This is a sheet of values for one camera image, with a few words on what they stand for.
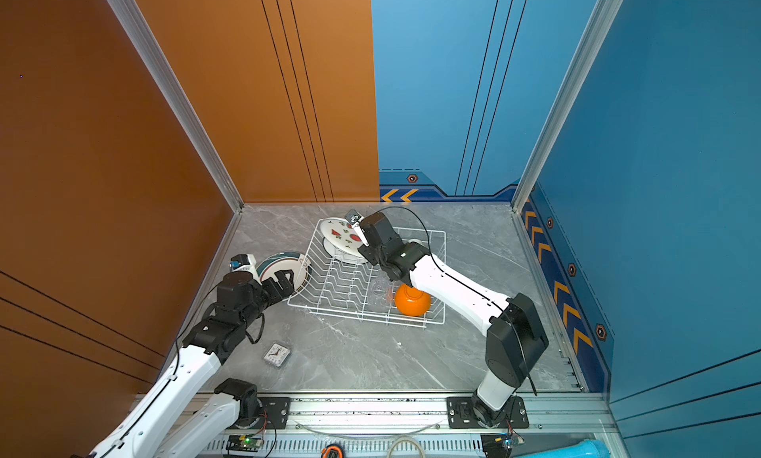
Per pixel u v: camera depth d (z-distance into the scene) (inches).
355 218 27.2
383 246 23.4
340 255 39.1
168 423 16.9
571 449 26.4
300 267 40.3
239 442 28.0
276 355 31.9
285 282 27.4
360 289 35.3
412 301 34.2
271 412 29.1
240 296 23.3
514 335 16.5
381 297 33.4
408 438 27.9
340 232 34.6
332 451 26.0
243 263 26.9
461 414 28.5
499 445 27.7
